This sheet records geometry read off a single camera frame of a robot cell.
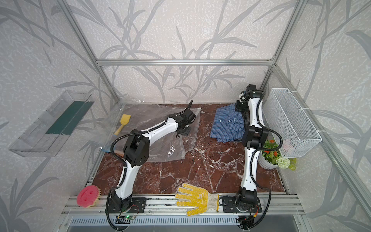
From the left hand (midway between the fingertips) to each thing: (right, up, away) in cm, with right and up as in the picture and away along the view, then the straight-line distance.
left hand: (183, 130), depth 97 cm
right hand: (+38, +16, +5) cm, 41 cm away
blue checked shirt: (+31, +4, +3) cm, 32 cm away
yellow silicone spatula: (-47, +6, +13) cm, 49 cm away
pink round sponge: (-47, -31, -24) cm, 62 cm away
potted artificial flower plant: (+49, -13, -22) cm, 55 cm away
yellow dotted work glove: (+11, -34, -22) cm, 42 cm away
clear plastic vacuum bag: (-39, +9, +11) cm, 42 cm away
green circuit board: (-25, -40, -27) cm, 54 cm away
